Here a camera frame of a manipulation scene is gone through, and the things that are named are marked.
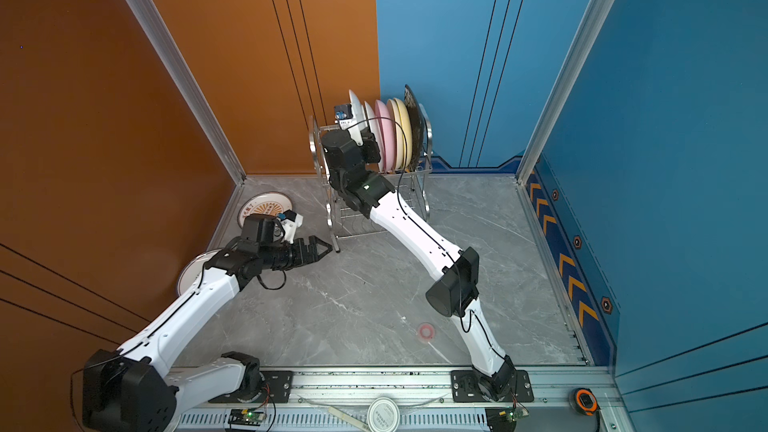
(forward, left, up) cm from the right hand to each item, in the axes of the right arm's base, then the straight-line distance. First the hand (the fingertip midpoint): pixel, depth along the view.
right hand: (366, 129), depth 74 cm
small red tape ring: (-36, -15, -42) cm, 57 cm away
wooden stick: (-56, +3, -42) cm, 70 cm away
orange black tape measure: (-52, -50, -39) cm, 82 cm away
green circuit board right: (-55, -33, -44) cm, 78 cm away
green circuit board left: (-55, +30, -42) cm, 76 cm away
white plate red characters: (-20, +57, -39) cm, 72 cm away
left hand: (-19, +13, -24) cm, 34 cm away
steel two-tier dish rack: (-1, +11, -38) cm, 39 cm away
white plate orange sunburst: (+10, +43, -40) cm, 59 cm away
